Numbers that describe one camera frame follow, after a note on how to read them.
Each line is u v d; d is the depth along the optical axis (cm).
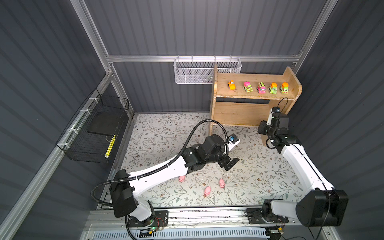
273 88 69
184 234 77
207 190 81
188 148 53
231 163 61
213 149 51
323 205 40
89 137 72
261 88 69
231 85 72
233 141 58
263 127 74
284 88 69
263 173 89
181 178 85
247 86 70
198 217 75
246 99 70
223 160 61
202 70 99
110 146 69
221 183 84
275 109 70
